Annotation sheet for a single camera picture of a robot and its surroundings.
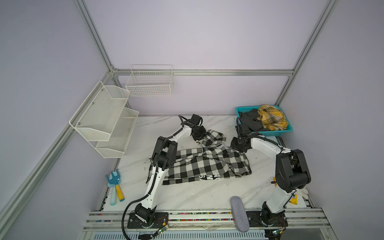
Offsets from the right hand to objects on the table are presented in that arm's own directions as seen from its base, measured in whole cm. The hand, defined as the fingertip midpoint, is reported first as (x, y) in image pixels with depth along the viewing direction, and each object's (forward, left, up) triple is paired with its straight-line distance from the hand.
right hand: (232, 145), depth 95 cm
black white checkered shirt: (-10, +14, -2) cm, 17 cm away
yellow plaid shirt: (+20, -30, +5) cm, 37 cm away
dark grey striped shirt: (+26, -16, +1) cm, 30 cm away
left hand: (+10, +16, -2) cm, 19 cm away
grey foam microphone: (-38, +1, -4) cm, 39 cm away
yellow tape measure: (-32, -30, -5) cm, 44 cm away
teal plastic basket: (+10, -26, 0) cm, 28 cm away
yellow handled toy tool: (-30, +65, -4) cm, 72 cm away
